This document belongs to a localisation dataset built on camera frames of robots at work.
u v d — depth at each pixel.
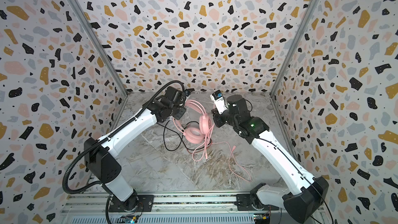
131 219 0.70
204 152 0.90
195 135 0.80
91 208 0.73
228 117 0.60
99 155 0.41
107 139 0.45
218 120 0.63
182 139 0.97
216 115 0.62
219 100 0.60
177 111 0.73
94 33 0.87
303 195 0.37
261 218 0.72
